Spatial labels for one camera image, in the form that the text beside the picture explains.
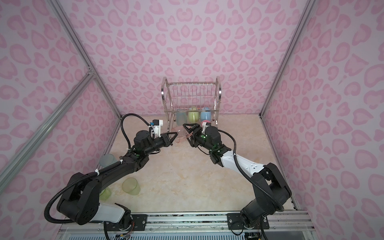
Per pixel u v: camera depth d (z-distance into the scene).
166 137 0.72
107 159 0.99
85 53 0.85
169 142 0.74
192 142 0.75
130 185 0.76
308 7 0.70
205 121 1.00
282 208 0.41
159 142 0.72
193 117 1.03
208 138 0.63
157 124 0.74
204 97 1.15
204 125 0.78
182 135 0.79
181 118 1.05
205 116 1.02
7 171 0.50
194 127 0.72
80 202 0.42
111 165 0.54
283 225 0.72
